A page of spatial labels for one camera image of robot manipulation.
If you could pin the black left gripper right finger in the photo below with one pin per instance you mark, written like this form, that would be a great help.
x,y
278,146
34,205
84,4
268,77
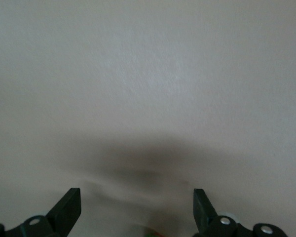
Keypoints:
x,y
203,212

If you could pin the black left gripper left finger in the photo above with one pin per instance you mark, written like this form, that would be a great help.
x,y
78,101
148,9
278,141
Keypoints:
x,y
64,212

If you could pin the brown table cover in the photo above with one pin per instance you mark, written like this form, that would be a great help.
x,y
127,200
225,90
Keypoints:
x,y
148,74

